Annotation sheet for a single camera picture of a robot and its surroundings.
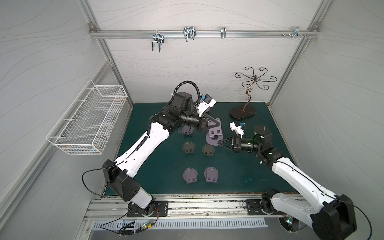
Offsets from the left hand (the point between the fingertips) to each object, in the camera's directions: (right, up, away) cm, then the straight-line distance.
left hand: (217, 123), depth 63 cm
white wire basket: (-61, -1, +6) cm, 61 cm away
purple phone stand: (-1, -5, +1) cm, 5 cm away
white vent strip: (-9, -48, +7) cm, 49 cm away
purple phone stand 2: (-13, -31, +21) cm, 39 cm away
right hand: (+1, -10, +5) cm, 11 cm away
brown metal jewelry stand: (+30, +7, +51) cm, 60 cm away
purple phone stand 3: (0, -30, +22) cm, 37 cm away
